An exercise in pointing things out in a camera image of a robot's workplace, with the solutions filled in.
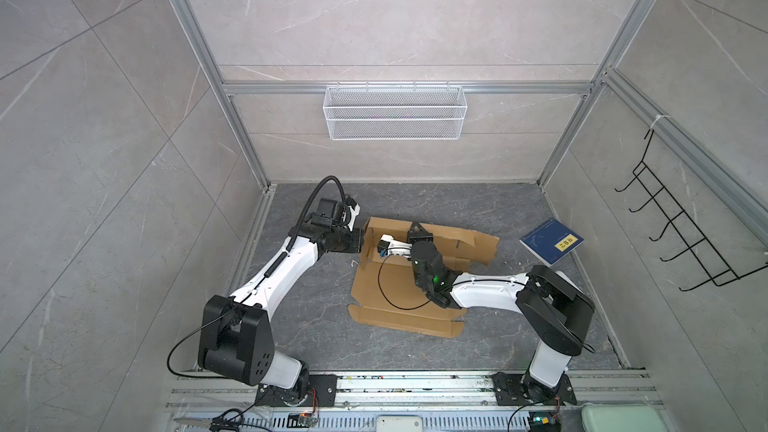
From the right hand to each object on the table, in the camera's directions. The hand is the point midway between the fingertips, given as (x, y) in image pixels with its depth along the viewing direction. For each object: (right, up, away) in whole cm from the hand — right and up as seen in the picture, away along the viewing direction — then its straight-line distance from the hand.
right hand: (421, 217), depth 85 cm
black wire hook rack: (+59, -9, -25) cm, 64 cm away
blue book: (+47, -9, +16) cm, 51 cm away
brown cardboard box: (-10, -18, -14) cm, 24 cm away
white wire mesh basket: (-7, +35, +16) cm, 39 cm away
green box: (+45, -46, -18) cm, 66 cm away
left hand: (-17, -5, 0) cm, 18 cm away
